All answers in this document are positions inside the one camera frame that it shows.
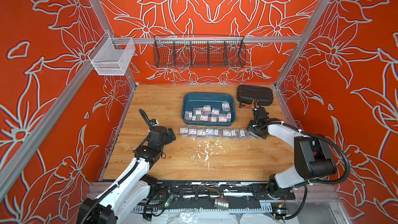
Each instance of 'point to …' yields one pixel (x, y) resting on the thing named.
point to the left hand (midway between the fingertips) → (165, 131)
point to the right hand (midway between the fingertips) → (253, 128)
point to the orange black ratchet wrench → (243, 104)
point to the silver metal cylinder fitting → (221, 203)
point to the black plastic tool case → (245, 94)
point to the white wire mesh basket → (111, 56)
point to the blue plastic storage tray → (208, 109)
